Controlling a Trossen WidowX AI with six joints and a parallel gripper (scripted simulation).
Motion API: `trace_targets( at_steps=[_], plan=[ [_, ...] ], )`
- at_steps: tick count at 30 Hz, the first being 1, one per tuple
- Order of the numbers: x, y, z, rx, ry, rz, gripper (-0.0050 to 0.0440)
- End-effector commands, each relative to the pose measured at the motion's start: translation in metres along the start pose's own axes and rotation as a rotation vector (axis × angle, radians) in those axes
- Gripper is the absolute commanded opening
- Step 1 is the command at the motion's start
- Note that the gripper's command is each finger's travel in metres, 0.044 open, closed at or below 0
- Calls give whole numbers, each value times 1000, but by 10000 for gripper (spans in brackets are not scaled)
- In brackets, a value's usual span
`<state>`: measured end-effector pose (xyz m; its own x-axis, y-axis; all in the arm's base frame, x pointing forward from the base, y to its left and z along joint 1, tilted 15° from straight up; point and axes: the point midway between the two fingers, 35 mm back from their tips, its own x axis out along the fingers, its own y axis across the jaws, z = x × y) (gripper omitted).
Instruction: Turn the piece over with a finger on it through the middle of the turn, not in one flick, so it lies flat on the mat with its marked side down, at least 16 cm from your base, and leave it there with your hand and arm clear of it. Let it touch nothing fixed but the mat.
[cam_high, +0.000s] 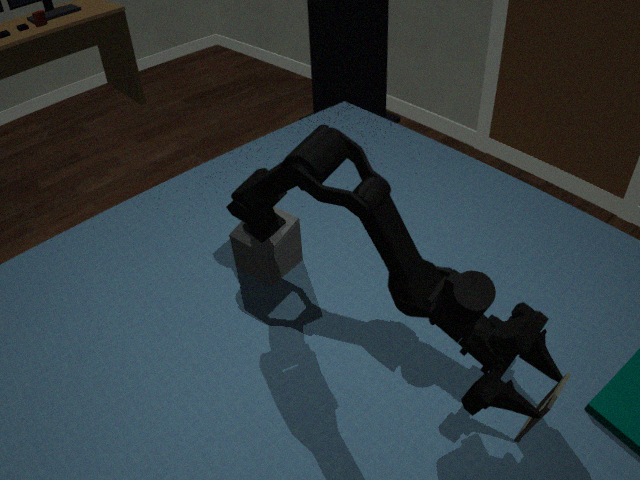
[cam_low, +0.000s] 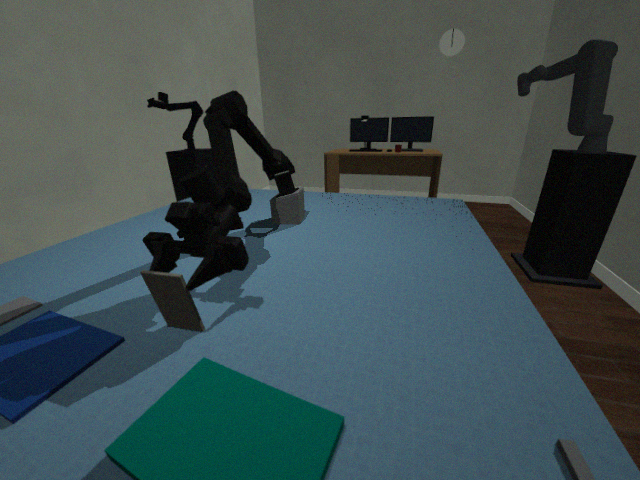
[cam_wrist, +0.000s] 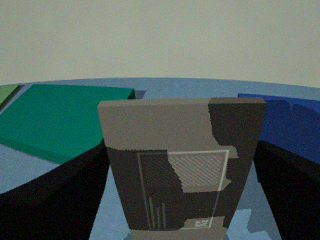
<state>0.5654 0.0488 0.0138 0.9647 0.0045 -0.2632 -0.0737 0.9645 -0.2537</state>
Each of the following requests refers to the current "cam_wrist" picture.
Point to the light blue mat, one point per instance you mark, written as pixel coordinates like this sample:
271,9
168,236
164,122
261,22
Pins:
253,219

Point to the dark blue flat panel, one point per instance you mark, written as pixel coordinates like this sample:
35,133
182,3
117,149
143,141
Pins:
292,124

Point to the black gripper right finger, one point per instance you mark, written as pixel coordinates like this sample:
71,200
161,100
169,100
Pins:
291,184

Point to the green flat square mat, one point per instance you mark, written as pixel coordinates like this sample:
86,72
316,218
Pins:
57,122

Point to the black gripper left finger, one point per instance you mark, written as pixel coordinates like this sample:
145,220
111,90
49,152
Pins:
59,205

